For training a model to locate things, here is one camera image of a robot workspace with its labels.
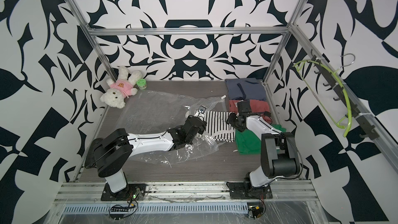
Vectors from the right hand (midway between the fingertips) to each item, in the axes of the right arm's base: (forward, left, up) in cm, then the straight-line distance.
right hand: (230, 119), depth 94 cm
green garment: (-13, -8, -4) cm, 16 cm away
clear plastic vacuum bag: (+9, +50, -3) cm, 51 cm away
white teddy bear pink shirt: (+22, +70, +5) cm, 74 cm away
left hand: (-2, +17, +10) cm, 20 cm away
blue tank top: (+28, -15, -4) cm, 32 cm away
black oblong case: (-23, +75, -1) cm, 78 cm away
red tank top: (+12, -21, -4) cm, 25 cm away
